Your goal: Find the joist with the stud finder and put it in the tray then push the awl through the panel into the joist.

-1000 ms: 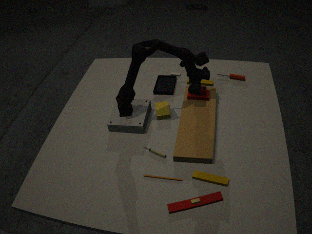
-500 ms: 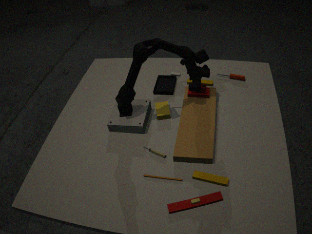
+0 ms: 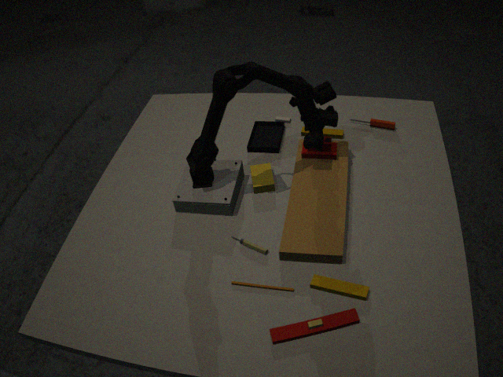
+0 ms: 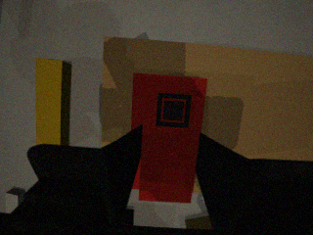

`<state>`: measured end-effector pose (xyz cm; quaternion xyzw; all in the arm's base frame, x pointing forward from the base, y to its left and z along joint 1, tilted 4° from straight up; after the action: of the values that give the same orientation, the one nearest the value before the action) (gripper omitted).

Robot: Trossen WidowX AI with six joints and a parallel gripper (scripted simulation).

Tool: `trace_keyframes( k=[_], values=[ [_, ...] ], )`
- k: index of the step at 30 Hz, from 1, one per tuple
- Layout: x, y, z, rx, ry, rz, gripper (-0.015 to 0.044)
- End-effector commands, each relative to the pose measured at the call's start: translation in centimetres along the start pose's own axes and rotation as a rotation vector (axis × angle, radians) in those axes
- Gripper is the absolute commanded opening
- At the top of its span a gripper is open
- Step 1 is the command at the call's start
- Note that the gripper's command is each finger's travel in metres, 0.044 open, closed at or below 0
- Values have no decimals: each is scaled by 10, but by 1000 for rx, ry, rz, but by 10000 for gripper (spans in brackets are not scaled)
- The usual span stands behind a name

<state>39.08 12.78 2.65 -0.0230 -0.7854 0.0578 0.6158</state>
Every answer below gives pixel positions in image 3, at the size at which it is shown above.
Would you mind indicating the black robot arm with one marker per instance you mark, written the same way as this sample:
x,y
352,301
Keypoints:
x,y
225,86

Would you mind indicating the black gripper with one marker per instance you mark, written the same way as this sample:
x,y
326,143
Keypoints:
x,y
315,137

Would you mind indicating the awl with orange-brown handle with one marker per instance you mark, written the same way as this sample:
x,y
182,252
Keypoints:
x,y
379,123

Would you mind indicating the tan wooden panel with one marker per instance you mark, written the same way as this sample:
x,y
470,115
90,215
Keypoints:
x,y
315,219

